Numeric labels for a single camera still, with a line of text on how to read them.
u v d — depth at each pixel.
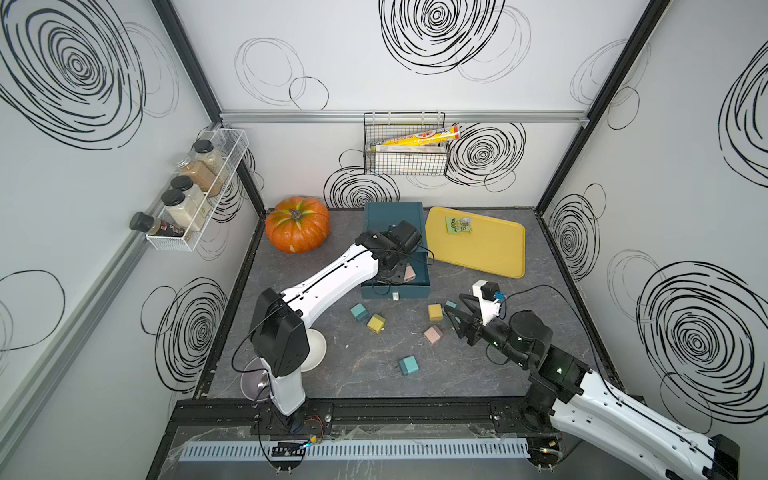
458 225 1.14
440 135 0.87
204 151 0.74
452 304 0.90
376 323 0.89
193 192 0.68
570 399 0.53
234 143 1.04
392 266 0.57
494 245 1.10
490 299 0.60
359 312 0.90
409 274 0.81
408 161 0.87
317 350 0.83
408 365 0.81
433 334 0.86
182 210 0.65
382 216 0.87
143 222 0.59
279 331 0.44
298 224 0.99
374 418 0.74
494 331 0.62
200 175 0.72
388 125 0.94
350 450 0.96
